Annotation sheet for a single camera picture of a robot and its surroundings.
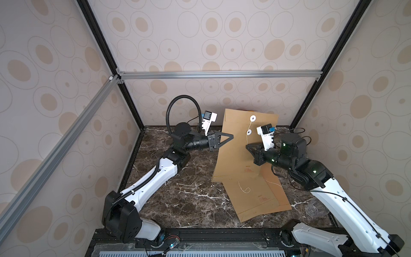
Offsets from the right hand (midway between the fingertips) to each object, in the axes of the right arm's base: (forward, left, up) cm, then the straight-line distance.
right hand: (245, 148), depth 65 cm
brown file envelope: (-4, +5, -2) cm, 7 cm away
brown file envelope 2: (-5, -7, -35) cm, 36 cm away
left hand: (-2, +5, +7) cm, 8 cm away
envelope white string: (-4, -4, -34) cm, 34 cm away
